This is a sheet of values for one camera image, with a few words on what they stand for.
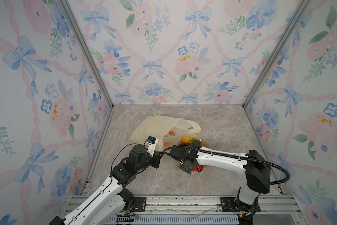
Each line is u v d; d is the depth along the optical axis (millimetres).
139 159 564
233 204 731
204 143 939
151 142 651
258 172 438
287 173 409
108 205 574
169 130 800
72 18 722
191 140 903
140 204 745
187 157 577
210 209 733
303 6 689
